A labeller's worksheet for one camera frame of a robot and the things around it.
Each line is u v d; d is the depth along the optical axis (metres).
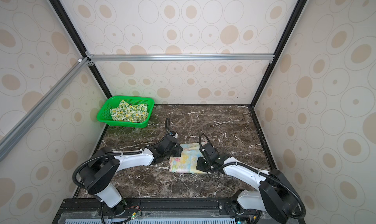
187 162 0.87
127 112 1.12
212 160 0.65
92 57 0.90
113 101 1.13
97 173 0.45
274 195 0.41
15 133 0.53
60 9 0.71
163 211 0.73
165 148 0.69
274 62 0.92
